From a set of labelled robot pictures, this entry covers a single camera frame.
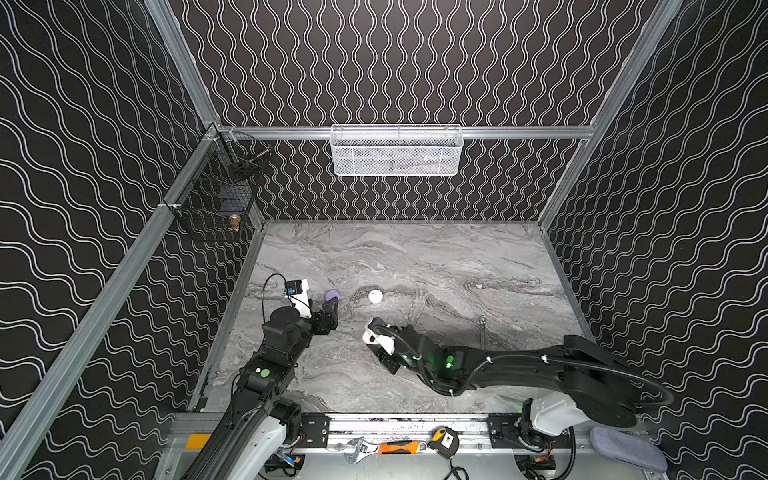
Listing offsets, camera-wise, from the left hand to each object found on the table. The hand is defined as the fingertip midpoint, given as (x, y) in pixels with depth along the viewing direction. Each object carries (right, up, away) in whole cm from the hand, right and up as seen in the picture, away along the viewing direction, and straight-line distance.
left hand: (333, 300), depth 76 cm
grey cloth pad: (+71, -34, -6) cm, 79 cm away
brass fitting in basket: (-28, +21, +7) cm, 36 cm away
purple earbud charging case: (-5, -2, +24) cm, 25 cm away
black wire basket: (-40, +29, +17) cm, 52 cm away
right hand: (+11, -10, +3) cm, 15 cm away
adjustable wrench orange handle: (+14, -35, -4) cm, 38 cm away
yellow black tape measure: (+28, -33, -5) cm, 43 cm away
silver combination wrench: (+44, -10, +18) cm, 49 cm away
